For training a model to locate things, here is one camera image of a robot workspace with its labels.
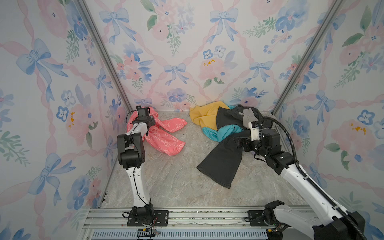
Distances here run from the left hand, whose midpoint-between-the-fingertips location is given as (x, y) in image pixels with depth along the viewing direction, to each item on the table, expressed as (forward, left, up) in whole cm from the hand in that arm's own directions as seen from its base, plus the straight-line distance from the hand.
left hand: (143, 119), depth 105 cm
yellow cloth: (+6, -44, -2) cm, 44 cm away
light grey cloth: (-5, -70, +9) cm, 70 cm away
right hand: (-24, -61, +14) cm, 67 cm away
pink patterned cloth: (-21, -17, 0) cm, 27 cm away
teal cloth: (-11, -55, -1) cm, 56 cm away
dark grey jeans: (-30, -51, -8) cm, 60 cm away
